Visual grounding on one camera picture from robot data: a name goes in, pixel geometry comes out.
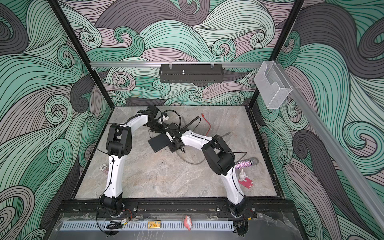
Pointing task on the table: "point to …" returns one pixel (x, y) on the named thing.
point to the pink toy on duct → (188, 222)
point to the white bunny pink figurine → (244, 180)
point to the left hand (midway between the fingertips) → (167, 132)
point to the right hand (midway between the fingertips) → (173, 146)
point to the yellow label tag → (154, 224)
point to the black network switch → (159, 142)
